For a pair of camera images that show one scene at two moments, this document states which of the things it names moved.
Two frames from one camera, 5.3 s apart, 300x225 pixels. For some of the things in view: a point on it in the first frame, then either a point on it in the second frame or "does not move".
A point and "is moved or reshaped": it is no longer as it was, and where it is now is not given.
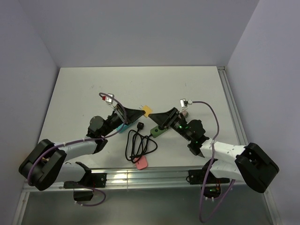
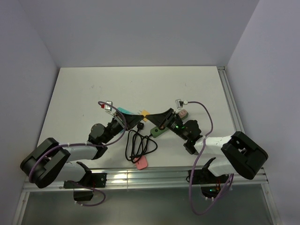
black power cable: x=137 y=145 does not move
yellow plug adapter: x=147 y=109 is moved or reshaped
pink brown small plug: x=185 y=113 does not move
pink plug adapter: x=142 y=163 does not move
